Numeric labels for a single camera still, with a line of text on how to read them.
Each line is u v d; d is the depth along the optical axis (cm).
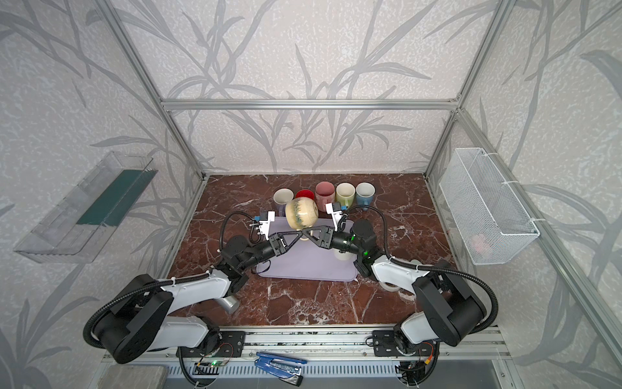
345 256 92
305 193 102
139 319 42
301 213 71
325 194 101
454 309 43
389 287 84
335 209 73
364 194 101
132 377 67
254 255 68
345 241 69
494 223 60
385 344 74
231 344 72
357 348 74
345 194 102
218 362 71
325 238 69
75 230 64
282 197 106
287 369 68
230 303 79
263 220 72
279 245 70
